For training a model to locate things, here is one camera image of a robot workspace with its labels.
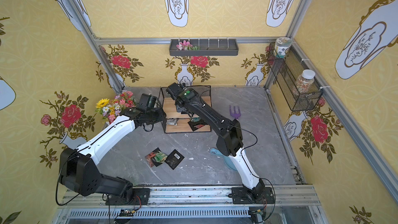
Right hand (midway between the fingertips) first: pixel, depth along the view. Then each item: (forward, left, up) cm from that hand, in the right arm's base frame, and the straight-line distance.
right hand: (190, 102), depth 91 cm
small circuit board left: (-53, +27, -19) cm, 62 cm away
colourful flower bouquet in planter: (-7, +45, +1) cm, 45 cm away
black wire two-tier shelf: (-5, +9, -14) cm, 17 cm away
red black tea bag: (-28, +22, -15) cm, 39 cm away
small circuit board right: (-51, -34, -17) cm, 64 cm away
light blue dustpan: (-28, -22, -15) cm, 38 cm away
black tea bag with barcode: (-28, +8, -16) cm, 33 cm away
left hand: (-9, +17, 0) cm, 19 cm away
